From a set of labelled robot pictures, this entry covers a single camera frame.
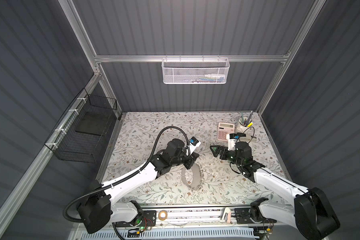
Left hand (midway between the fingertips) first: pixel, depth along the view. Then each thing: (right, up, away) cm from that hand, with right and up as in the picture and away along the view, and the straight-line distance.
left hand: (198, 154), depth 76 cm
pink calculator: (+22, +13, +32) cm, 41 cm away
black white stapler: (+38, +7, +27) cm, 47 cm away
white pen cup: (+32, +14, +23) cm, 42 cm away
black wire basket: (-59, +10, -4) cm, 60 cm away
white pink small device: (+14, -30, -4) cm, 33 cm away
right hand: (+12, +2, +8) cm, 14 cm away
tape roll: (-18, -31, -1) cm, 36 cm away
